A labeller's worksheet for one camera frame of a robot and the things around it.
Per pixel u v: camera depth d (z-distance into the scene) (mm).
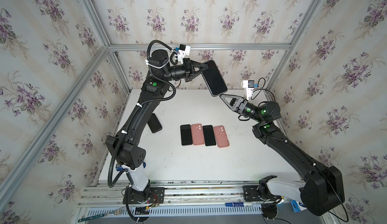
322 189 396
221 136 933
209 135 931
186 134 954
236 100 573
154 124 980
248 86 585
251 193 730
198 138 933
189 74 565
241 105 571
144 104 484
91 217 674
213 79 608
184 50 592
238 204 702
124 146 434
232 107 581
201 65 602
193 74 565
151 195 722
